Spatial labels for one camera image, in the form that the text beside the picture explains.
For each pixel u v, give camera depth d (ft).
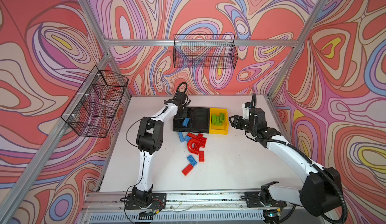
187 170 2.70
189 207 2.38
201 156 2.85
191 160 2.85
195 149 2.90
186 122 3.32
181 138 3.08
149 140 1.89
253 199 2.41
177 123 3.35
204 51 3.15
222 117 3.31
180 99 2.71
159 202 2.36
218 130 3.17
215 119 3.25
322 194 1.30
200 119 3.22
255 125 2.03
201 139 3.04
